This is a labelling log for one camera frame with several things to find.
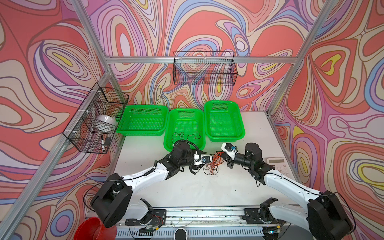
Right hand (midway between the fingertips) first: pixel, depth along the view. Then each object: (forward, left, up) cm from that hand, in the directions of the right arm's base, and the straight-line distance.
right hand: (218, 154), depth 80 cm
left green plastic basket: (+39, +52, -13) cm, 66 cm away
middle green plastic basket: (+35, +20, -15) cm, 43 cm away
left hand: (0, +6, +1) cm, 6 cm away
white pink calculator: (-1, -39, -13) cm, 41 cm away
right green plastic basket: (+37, -10, -15) cm, 41 cm away
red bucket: (-30, +65, -17) cm, 73 cm away
